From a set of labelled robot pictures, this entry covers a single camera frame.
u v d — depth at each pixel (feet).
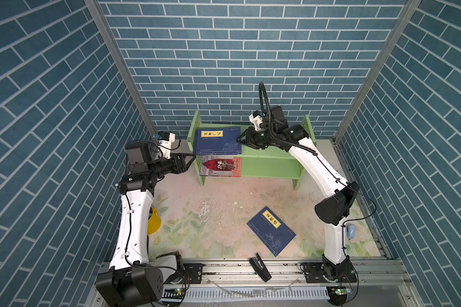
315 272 2.42
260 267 2.45
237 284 2.40
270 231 2.78
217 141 2.58
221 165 3.02
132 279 1.19
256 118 2.38
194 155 2.27
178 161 2.04
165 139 2.02
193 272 2.42
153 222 2.72
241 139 2.48
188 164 2.20
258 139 2.25
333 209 1.76
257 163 3.13
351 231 2.70
